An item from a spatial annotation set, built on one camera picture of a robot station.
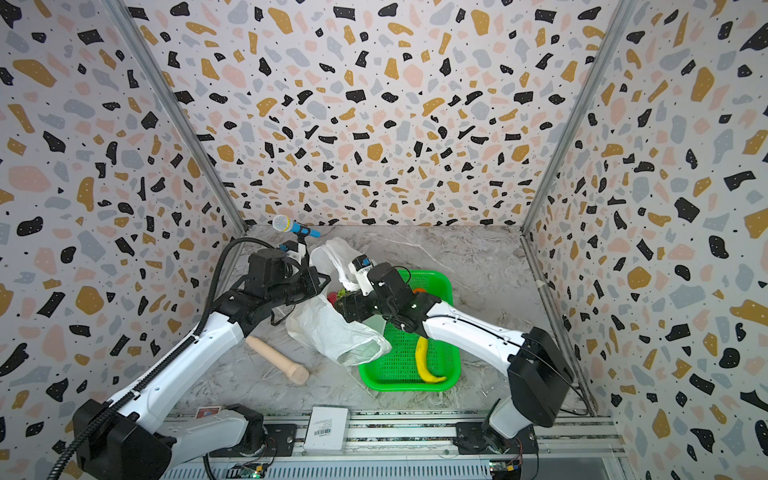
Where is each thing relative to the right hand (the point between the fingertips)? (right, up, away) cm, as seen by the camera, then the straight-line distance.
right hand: (341, 294), depth 75 cm
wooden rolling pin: (-14, -22, +6) cm, 27 cm away
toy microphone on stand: (-20, +19, +14) cm, 31 cm away
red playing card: (-35, -30, +1) cm, 46 cm away
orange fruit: (+19, +3, -13) cm, 23 cm away
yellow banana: (+21, -18, +10) cm, 30 cm away
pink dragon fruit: (-2, -1, 0) cm, 3 cm away
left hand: (-3, +5, 0) cm, 6 cm away
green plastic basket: (+14, -23, +10) cm, 29 cm away
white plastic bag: (-7, -7, -1) cm, 10 cm away
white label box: (-2, -32, -4) cm, 32 cm away
